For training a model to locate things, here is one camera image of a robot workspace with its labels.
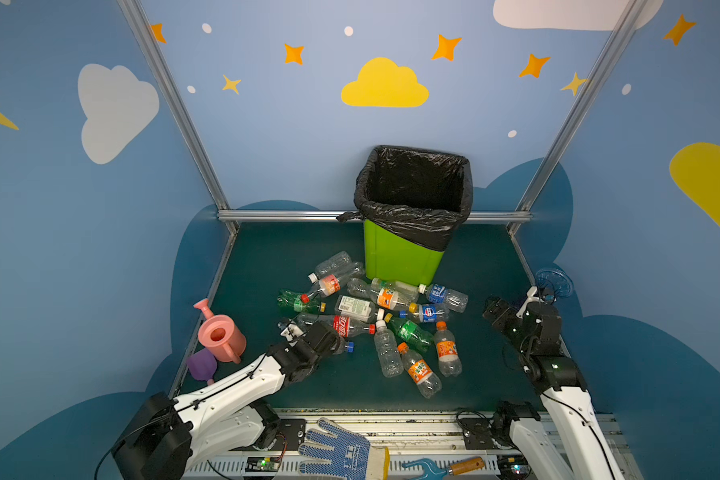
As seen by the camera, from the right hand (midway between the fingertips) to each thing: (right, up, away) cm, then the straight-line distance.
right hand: (505, 303), depth 78 cm
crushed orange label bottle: (-31, -1, +13) cm, 34 cm away
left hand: (-48, -13, +6) cm, 50 cm away
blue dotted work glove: (-41, -36, -8) cm, 55 cm away
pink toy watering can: (-77, -9, +2) cm, 78 cm away
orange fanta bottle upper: (-14, -14, +5) cm, 21 cm away
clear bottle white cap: (-49, +9, +26) cm, 56 cm away
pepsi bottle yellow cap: (-16, -5, +13) cm, 21 cm away
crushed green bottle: (-59, -2, +16) cm, 61 cm away
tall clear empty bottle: (-31, -15, +5) cm, 35 cm away
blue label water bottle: (-13, 0, +17) cm, 21 cm away
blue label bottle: (-42, -14, +8) cm, 45 cm away
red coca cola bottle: (-43, -9, +10) cm, 45 cm away
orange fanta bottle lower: (-22, -19, +1) cm, 29 cm away
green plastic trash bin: (-30, +12, +17) cm, 36 cm away
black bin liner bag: (-23, +29, +2) cm, 37 cm away
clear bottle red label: (-48, +3, +19) cm, 52 cm away
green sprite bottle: (-24, -10, +9) cm, 27 cm away
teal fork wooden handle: (-21, -39, -8) cm, 45 cm away
